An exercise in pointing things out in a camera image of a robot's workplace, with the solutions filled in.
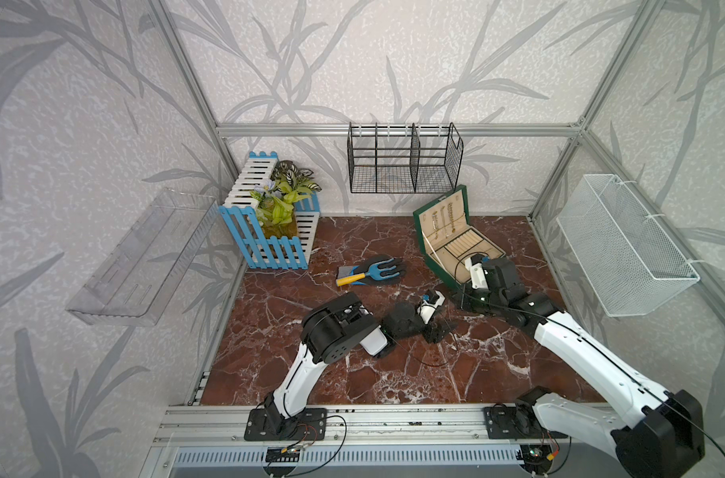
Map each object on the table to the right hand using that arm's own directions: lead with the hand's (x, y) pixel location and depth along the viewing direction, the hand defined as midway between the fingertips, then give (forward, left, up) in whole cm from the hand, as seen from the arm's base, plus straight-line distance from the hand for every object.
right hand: (447, 293), depth 80 cm
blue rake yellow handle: (+16, +20, -15) cm, 29 cm away
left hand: (-2, -3, -12) cm, 13 cm away
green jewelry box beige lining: (+28, -7, -11) cm, 30 cm away
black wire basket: (+50, +10, +9) cm, 51 cm away
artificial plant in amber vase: (+28, +50, +9) cm, 58 cm away
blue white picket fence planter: (+21, +59, +9) cm, 63 cm away
